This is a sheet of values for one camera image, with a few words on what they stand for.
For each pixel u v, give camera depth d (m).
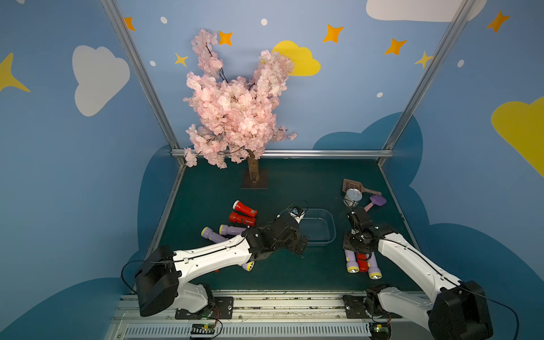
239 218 0.97
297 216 0.68
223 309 0.74
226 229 0.91
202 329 0.73
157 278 0.40
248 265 0.80
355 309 0.74
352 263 0.82
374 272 0.80
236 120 0.63
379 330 0.73
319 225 0.98
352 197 0.99
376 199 1.04
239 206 0.98
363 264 0.82
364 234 0.62
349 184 1.11
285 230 0.57
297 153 1.19
